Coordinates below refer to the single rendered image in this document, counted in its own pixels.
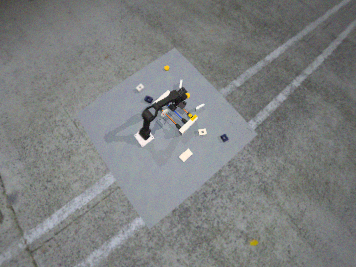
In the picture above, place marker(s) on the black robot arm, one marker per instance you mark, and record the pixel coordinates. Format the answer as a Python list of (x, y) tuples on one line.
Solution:
[(174, 96)]

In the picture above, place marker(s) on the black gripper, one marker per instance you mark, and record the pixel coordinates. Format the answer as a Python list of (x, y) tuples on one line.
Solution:
[(173, 106)]

